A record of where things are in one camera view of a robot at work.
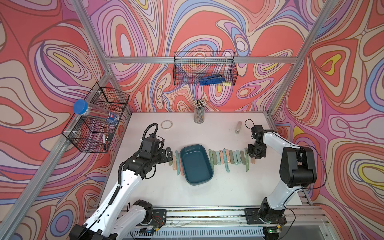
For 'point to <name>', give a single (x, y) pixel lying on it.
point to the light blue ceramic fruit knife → (178, 162)
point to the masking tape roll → (164, 121)
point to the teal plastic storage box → (196, 164)
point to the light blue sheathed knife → (235, 158)
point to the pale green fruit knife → (247, 160)
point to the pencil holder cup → (199, 113)
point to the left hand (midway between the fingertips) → (165, 153)
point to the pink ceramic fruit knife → (181, 169)
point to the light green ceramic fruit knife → (211, 159)
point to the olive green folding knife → (214, 157)
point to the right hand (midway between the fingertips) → (254, 159)
